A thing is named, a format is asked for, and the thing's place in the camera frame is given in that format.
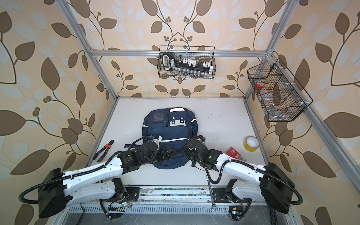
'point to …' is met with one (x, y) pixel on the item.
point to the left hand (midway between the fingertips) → (170, 152)
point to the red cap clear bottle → (259, 86)
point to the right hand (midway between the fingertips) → (180, 150)
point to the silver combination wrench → (214, 207)
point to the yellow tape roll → (251, 143)
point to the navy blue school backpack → (176, 126)
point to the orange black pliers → (107, 146)
